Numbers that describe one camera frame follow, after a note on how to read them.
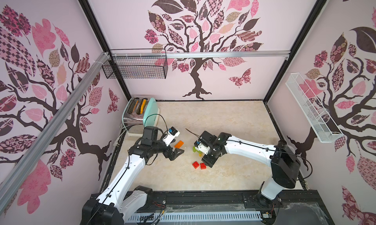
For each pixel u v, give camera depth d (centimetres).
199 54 93
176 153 68
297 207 71
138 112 91
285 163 44
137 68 122
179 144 96
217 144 60
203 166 84
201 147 76
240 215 78
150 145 61
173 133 67
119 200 41
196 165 85
